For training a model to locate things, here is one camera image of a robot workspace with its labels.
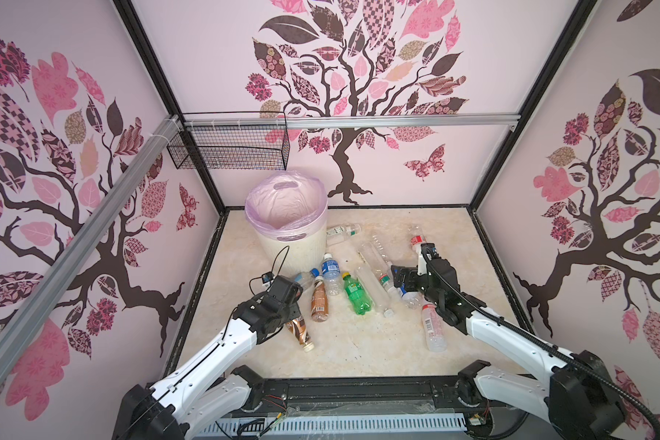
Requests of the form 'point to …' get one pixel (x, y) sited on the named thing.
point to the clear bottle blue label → (302, 278)
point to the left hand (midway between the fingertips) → (290, 311)
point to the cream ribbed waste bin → (292, 258)
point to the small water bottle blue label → (331, 271)
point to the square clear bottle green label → (350, 230)
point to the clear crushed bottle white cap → (377, 244)
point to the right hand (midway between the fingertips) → (404, 264)
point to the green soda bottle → (356, 291)
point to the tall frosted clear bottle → (377, 290)
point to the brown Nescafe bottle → (319, 301)
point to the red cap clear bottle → (434, 328)
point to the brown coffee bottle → (298, 326)
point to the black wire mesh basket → (235, 148)
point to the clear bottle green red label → (375, 263)
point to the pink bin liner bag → (286, 205)
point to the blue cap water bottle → (411, 299)
